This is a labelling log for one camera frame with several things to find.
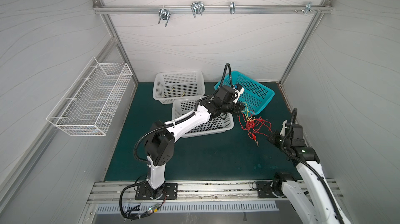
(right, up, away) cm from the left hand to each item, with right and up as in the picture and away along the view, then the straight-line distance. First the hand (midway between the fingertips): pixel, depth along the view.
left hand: (242, 106), depth 78 cm
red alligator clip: (+9, -18, +10) cm, 23 cm away
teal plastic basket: (+17, +7, +33) cm, 38 cm away
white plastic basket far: (-46, +14, +41) cm, 63 cm away
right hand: (+16, -15, +2) cm, 22 cm away
